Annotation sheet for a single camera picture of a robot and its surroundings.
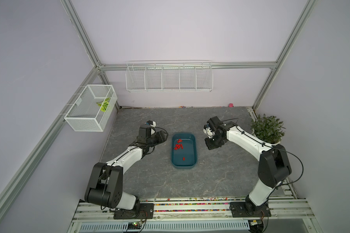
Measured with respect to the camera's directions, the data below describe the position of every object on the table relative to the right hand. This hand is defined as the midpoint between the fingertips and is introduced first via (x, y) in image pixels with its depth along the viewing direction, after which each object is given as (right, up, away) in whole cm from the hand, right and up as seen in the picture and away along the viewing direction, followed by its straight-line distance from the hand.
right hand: (208, 145), depth 89 cm
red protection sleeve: (-18, +1, +12) cm, 22 cm away
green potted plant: (+34, +11, -6) cm, 36 cm away
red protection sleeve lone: (-15, -9, +3) cm, 18 cm away
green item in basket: (-61, +24, -8) cm, 66 cm away
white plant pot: (+39, +2, -4) cm, 39 cm away
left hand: (-26, +6, 0) cm, 27 cm away
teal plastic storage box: (-15, -5, +7) cm, 17 cm away
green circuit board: (-40, -37, -17) cm, 58 cm away
